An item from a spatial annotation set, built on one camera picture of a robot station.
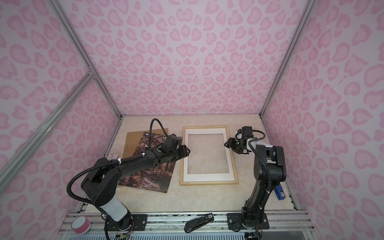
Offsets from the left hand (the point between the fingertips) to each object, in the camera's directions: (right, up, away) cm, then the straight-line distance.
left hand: (189, 150), depth 88 cm
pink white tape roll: (-48, -31, -20) cm, 61 cm away
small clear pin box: (-49, -5, +7) cm, 50 cm away
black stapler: (+4, -31, -19) cm, 36 cm away
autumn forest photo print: (-19, -17, 0) cm, 25 cm away
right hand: (+25, +2, +10) cm, 27 cm away
